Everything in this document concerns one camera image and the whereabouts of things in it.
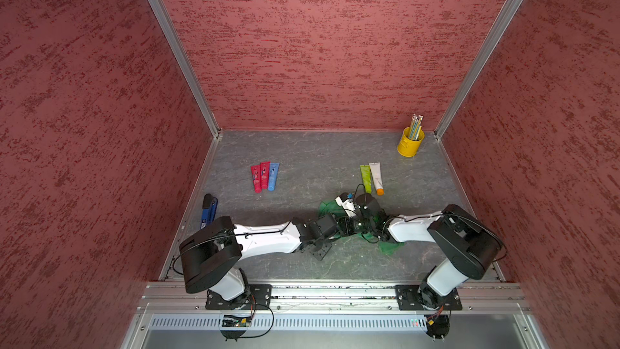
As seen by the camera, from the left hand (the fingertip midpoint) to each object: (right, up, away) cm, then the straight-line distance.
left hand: (318, 248), depth 84 cm
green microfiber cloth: (+6, +13, +6) cm, 15 cm away
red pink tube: (-23, +27, +20) cm, 41 cm away
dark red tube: (-28, +26, +19) cm, 43 cm away
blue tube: (-20, +22, +16) cm, 34 cm away
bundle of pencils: (+44, +46, +22) cm, 67 cm away
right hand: (+5, +5, +3) cm, 7 cm away
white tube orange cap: (+26, +27, +23) cm, 44 cm away
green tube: (+22, +24, +19) cm, 37 cm away
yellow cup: (+41, +37, +23) cm, 60 cm away
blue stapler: (-42, +13, +7) cm, 45 cm away
